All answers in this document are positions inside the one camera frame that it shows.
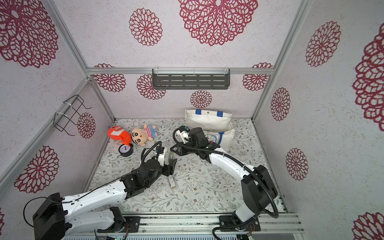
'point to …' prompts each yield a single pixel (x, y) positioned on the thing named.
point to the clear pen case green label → (171, 156)
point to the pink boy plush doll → (140, 136)
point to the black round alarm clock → (126, 150)
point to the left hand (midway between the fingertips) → (171, 158)
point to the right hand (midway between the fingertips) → (171, 147)
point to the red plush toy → (116, 133)
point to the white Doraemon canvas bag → (218, 126)
